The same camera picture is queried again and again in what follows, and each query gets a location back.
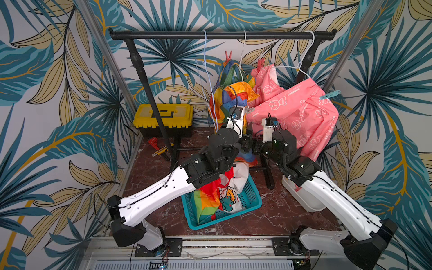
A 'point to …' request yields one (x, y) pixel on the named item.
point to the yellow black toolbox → (176, 119)
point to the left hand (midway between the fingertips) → (244, 124)
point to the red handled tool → (153, 141)
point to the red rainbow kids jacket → (224, 194)
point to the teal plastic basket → (248, 192)
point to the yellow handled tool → (161, 150)
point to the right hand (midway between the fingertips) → (251, 136)
